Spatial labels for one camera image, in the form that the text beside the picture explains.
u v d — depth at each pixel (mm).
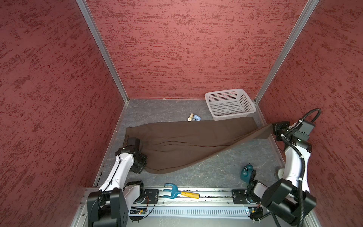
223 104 1175
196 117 1063
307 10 722
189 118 1065
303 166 442
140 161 699
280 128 680
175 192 740
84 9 717
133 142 683
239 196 737
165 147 920
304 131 556
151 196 784
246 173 757
